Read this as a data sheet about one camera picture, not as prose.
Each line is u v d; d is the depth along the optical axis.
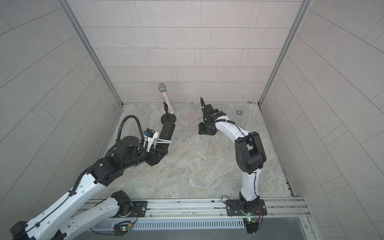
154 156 0.58
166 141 0.65
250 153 0.50
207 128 0.79
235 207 0.71
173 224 0.68
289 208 0.72
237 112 1.12
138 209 0.71
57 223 0.39
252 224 0.68
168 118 1.05
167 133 0.65
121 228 0.65
